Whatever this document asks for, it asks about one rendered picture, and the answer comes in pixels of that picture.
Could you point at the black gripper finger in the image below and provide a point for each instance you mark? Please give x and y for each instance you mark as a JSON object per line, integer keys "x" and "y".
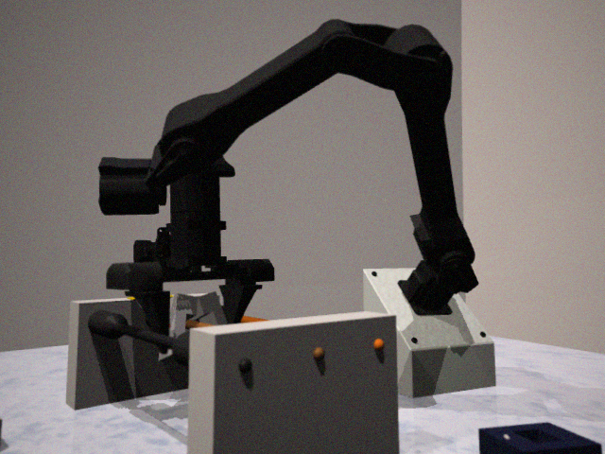
{"x": 236, "y": 301}
{"x": 156, "y": 306}

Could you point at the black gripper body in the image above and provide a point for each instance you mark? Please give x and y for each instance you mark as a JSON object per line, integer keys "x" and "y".
{"x": 195, "y": 240}

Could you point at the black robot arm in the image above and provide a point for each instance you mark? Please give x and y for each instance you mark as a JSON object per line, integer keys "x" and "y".
{"x": 198, "y": 132}

